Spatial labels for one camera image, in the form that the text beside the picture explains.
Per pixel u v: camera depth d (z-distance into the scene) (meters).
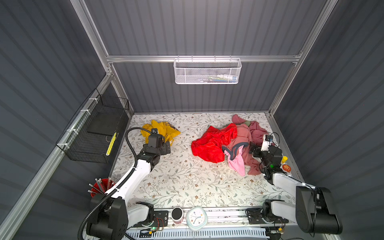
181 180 0.87
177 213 0.71
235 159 0.89
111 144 0.69
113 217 0.40
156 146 0.64
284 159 0.85
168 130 1.05
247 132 0.92
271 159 0.68
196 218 0.71
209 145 0.91
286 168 0.89
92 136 0.71
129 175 0.49
